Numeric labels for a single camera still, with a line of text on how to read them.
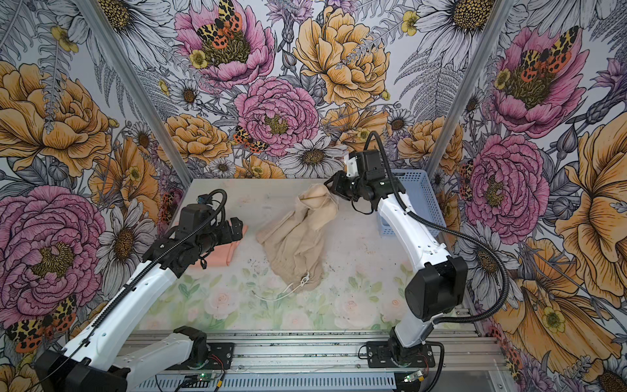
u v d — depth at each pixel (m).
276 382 1.12
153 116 0.97
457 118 0.97
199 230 0.51
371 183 0.60
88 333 0.40
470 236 0.45
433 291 0.44
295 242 0.91
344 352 0.76
